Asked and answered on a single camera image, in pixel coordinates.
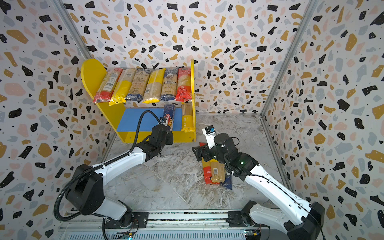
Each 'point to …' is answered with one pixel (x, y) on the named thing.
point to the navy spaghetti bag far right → (228, 182)
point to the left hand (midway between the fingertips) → (168, 129)
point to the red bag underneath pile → (207, 169)
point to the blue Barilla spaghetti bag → (169, 112)
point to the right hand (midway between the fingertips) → (198, 142)
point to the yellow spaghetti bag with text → (187, 124)
